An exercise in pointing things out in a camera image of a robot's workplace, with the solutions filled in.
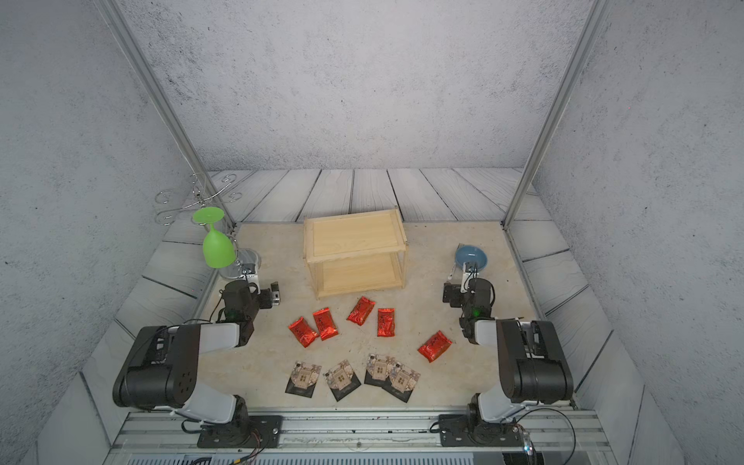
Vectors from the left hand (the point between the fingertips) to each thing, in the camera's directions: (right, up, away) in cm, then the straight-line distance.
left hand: (265, 282), depth 95 cm
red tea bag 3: (+31, -9, -1) cm, 33 cm away
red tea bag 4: (+39, -12, -4) cm, 41 cm away
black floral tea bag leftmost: (+16, -25, -13) cm, 33 cm away
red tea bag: (+14, -14, -6) cm, 20 cm away
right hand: (+64, +1, 0) cm, 64 cm away
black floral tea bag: (+26, -25, -14) cm, 39 cm away
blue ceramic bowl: (+70, +9, +13) cm, 72 cm away
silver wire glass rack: (-27, +27, +4) cm, 39 cm away
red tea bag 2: (+20, -12, -3) cm, 23 cm away
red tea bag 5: (+53, -18, -10) cm, 57 cm away
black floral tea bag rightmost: (+43, -26, -14) cm, 52 cm away
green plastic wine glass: (-10, +11, -10) cm, 18 cm away
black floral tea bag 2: (+37, -23, -12) cm, 45 cm away
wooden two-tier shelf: (+30, +10, -10) cm, 33 cm away
